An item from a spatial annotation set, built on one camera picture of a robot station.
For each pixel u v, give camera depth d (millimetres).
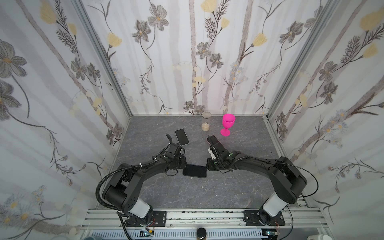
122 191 445
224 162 674
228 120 1003
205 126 1097
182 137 1090
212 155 812
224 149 994
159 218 735
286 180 460
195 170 929
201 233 625
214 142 1075
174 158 718
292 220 737
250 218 736
